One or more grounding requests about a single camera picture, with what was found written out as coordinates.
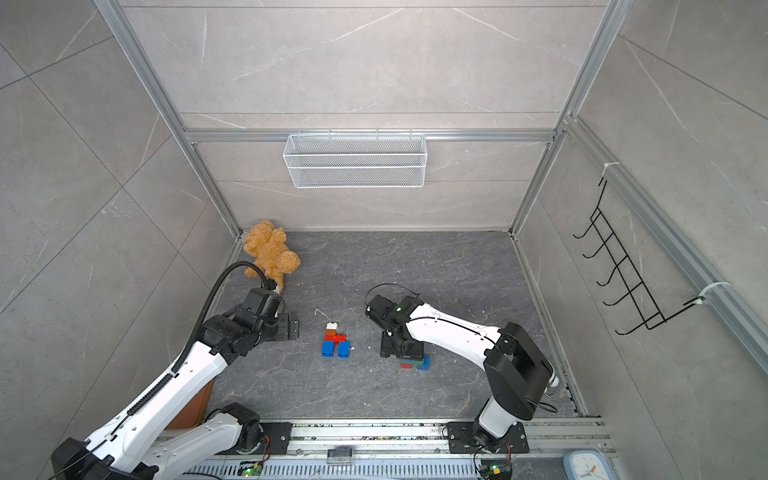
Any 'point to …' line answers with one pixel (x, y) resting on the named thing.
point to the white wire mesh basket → (355, 161)
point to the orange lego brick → (330, 332)
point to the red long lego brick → (336, 338)
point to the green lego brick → (413, 362)
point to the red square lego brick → (407, 366)
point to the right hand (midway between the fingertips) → (400, 355)
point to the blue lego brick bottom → (344, 350)
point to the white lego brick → (331, 326)
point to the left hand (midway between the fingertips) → (284, 317)
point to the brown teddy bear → (264, 245)
